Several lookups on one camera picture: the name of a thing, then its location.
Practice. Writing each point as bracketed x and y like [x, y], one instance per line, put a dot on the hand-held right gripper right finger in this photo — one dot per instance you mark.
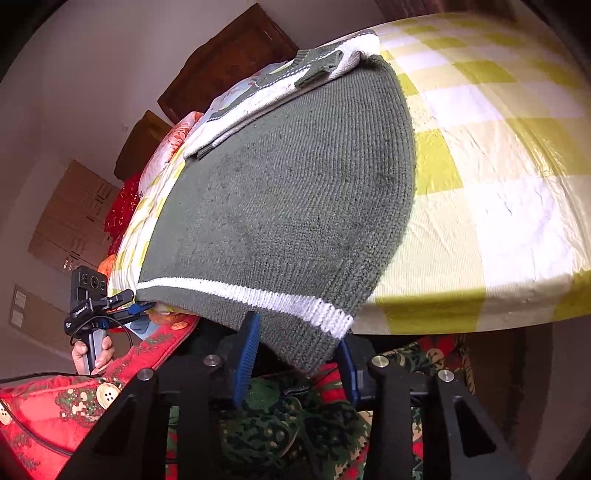
[348, 369]

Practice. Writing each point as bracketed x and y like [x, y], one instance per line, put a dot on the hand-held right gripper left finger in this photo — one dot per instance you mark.
[244, 355]

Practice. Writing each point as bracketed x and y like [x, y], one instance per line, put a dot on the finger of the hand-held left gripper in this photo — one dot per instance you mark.
[121, 297]
[138, 308]

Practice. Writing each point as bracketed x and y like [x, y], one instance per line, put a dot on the green knit sweater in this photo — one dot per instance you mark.
[286, 207]

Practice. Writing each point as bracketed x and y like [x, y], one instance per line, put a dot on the person's left hand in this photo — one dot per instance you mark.
[81, 357]

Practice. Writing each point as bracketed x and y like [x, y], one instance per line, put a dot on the light wooden wardrobe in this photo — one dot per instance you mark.
[74, 217]

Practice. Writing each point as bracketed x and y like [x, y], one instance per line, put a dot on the red patterned blanket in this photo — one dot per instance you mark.
[121, 207]

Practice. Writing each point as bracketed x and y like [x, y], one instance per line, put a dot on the person's red floral jacket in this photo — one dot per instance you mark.
[46, 406]

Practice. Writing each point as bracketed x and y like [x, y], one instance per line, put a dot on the small wooden headboard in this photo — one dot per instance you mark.
[141, 143]

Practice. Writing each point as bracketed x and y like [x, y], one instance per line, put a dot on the pink floral pillow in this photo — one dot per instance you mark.
[168, 147]

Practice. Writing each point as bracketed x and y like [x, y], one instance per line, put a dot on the blue floral pillow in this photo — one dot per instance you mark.
[231, 98]

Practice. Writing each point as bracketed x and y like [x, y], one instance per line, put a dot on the yellow checked bed sheet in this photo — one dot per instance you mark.
[485, 184]

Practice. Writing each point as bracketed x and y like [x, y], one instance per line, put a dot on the large wooden headboard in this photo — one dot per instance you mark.
[226, 60]

